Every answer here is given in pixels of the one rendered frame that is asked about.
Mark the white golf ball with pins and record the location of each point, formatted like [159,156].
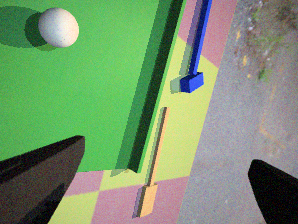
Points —
[58,27]

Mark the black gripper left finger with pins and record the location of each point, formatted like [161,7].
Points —
[33,184]

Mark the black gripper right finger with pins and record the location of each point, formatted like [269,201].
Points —
[275,191]

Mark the green putting mat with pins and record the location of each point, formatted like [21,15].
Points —
[97,87]

